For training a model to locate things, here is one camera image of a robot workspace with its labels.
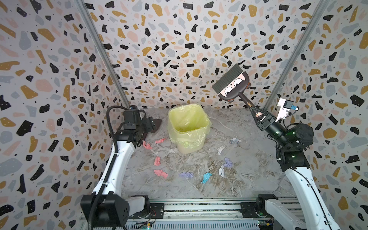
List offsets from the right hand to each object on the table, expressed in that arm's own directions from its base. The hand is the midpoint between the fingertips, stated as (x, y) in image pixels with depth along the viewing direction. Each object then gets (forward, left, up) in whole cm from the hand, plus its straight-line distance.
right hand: (249, 108), depth 57 cm
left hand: (+9, +47, -18) cm, 52 cm away
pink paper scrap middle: (-3, +45, -45) cm, 64 cm away
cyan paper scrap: (-12, +15, -46) cm, 50 cm away
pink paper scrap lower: (-10, +42, -45) cm, 62 cm away
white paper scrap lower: (-8, +5, -46) cm, 47 cm away
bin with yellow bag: (+21, +26, -39) cm, 52 cm away
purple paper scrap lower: (-11, +26, -45) cm, 54 cm away
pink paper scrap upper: (+12, +46, -45) cm, 66 cm away
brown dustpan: (+32, +52, -49) cm, 78 cm away
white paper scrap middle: (+5, +5, -45) cm, 45 cm away
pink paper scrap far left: (+8, +54, -45) cm, 71 cm away
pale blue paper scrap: (+15, -7, -47) cm, 50 cm away
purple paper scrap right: (-4, 0, -46) cm, 46 cm away
